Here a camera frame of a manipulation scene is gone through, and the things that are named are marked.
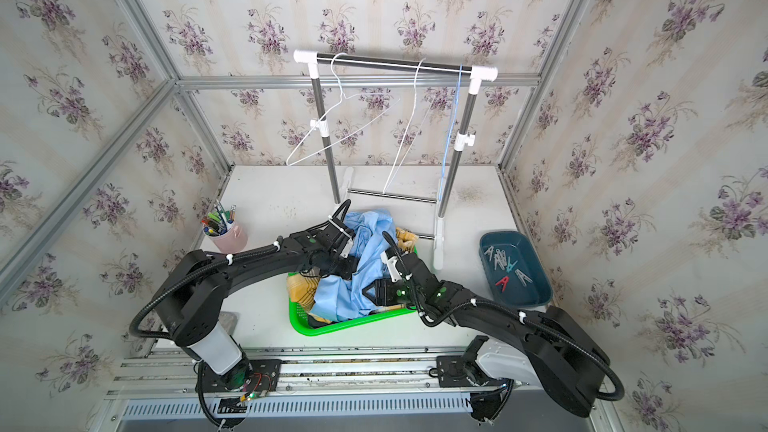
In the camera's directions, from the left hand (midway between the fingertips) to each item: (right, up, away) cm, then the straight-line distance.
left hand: (357, 275), depth 87 cm
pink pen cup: (-39, +9, +4) cm, 41 cm away
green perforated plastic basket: (-14, -9, -11) cm, 20 cm away
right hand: (+6, -2, -7) cm, 9 cm away
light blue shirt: (-3, -2, -13) cm, 14 cm away
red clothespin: (+44, -2, +2) cm, 44 cm away
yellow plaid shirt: (-12, +1, -14) cm, 19 cm away
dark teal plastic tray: (+48, -1, +4) cm, 49 cm away
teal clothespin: (+47, +2, +5) cm, 47 cm away
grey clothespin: (+50, -1, +3) cm, 50 cm away
